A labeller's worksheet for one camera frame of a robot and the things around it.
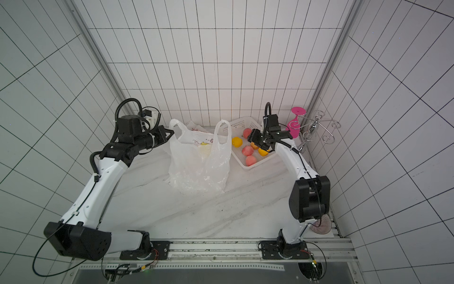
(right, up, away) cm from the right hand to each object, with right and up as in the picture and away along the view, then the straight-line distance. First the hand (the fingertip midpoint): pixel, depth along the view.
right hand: (253, 136), depth 88 cm
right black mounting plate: (+7, -49, -16) cm, 52 cm away
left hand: (-37, 0, -14) cm, 40 cm away
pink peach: (-2, -8, +12) cm, 15 cm away
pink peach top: (-1, +3, +25) cm, 25 cm away
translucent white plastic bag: (-28, -13, -1) cm, 31 cm away
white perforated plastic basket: (-7, +5, +22) cm, 24 cm away
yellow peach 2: (+7, -10, +13) cm, 17 cm away
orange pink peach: (+2, -6, +15) cm, 16 cm away
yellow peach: (-8, -3, +17) cm, 19 cm away
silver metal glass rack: (+28, +1, -3) cm, 28 cm away
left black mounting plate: (-43, -49, -16) cm, 67 cm away
